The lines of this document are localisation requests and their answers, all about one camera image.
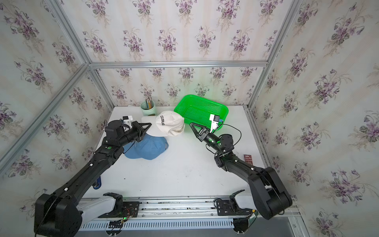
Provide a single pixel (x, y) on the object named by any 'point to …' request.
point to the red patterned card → (248, 159)
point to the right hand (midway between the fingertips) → (192, 126)
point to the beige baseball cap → (166, 123)
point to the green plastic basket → (197, 109)
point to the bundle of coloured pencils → (149, 104)
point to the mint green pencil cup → (150, 111)
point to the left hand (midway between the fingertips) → (153, 124)
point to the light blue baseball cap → (148, 147)
